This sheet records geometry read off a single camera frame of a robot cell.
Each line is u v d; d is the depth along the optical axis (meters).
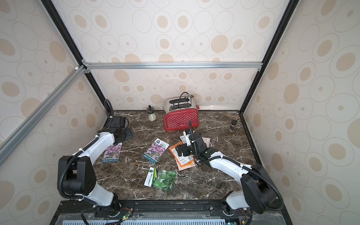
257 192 0.42
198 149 0.65
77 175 0.44
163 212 0.73
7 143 0.51
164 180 0.83
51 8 0.68
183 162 0.90
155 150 0.96
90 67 0.92
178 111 0.96
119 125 0.70
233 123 1.02
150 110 1.06
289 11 0.69
